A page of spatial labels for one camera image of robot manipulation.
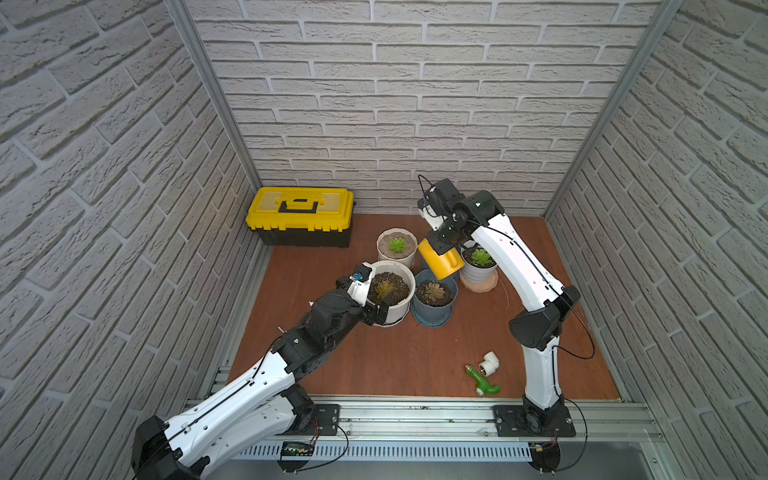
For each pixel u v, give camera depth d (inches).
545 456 27.6
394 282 35.2
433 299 34.4
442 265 31.4
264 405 23.3
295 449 28.5
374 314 24.8
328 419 28.8
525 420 25.4
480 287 38.4
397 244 37.3
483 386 30.6
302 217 38.2
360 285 23.5
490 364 31.9
